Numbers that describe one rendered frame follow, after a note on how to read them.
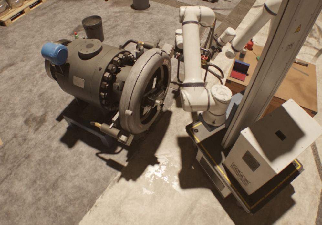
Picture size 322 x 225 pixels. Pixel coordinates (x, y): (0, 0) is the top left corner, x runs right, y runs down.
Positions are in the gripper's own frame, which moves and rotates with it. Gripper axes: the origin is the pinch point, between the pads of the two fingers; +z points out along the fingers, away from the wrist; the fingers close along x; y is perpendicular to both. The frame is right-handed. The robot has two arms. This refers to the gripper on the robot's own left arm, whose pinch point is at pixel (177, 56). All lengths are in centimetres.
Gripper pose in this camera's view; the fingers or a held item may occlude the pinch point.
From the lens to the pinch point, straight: 237.4
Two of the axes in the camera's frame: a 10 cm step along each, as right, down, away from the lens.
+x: -9.0, -3.5, 2.7
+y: 4.4, -7.0, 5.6
